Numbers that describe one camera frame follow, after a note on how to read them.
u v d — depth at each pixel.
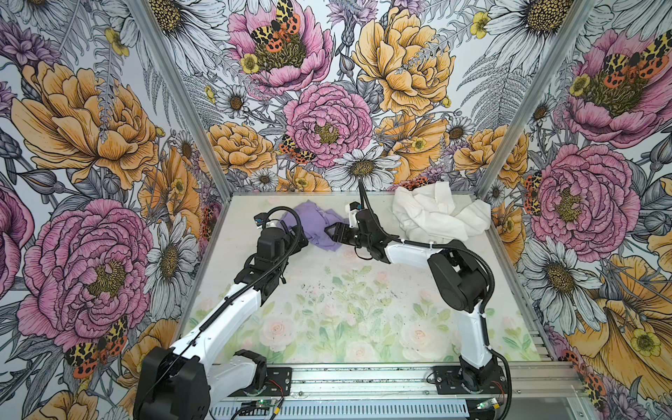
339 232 0.85
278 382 0.73
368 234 0.78
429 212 1.09
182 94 0.88
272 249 0.61
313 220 1.04
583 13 0.72
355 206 0.89
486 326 0.59
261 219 0.71
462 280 0.55
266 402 0.71
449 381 0.73
